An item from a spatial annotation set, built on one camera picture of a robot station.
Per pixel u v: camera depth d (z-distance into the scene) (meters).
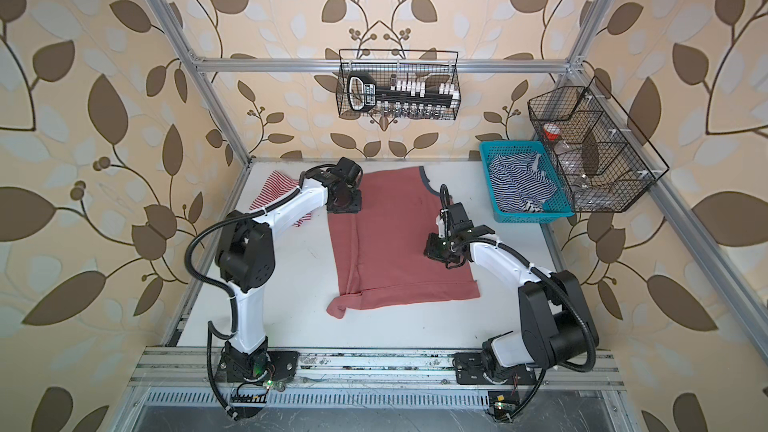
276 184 1.10
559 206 0.99
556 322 0.43
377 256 0.92
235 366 0.69
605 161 0.72
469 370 0.73
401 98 0.84
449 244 0.66
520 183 1.09
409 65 0.91
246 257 0.52
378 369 0.75
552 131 0.80
